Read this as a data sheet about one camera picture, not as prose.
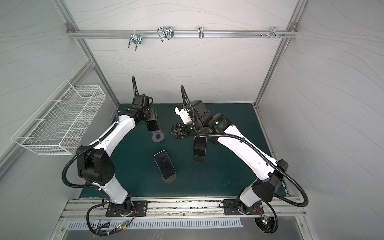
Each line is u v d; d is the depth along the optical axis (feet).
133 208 2.39
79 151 1.49
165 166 2.52
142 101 2.22
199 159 2.98
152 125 2.52
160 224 2.30
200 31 2.36
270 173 1.32
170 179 2.58
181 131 1.88
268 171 1.32
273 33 2.51
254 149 1.40
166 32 2.51
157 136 3.32
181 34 2.59
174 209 2.46
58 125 2.22
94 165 1.49
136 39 2.60
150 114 2.62
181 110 1.98
